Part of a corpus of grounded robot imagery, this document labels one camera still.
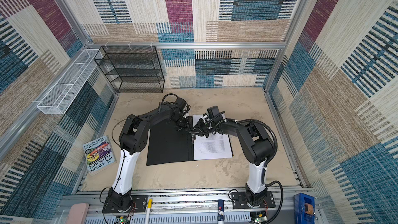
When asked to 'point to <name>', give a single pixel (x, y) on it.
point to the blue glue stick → (221, 211)
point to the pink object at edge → (77, 213)
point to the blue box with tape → (304, 212)
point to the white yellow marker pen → (149, 207)
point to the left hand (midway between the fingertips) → (193, 131)
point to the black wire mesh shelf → (132, 69)
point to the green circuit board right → (260, 219)
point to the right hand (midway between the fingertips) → (190, 132)
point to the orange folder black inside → (167, 144)
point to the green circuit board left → (122, 221)
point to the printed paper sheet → (215, 145)
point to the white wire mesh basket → (58, 99)
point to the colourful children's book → (99, 153)
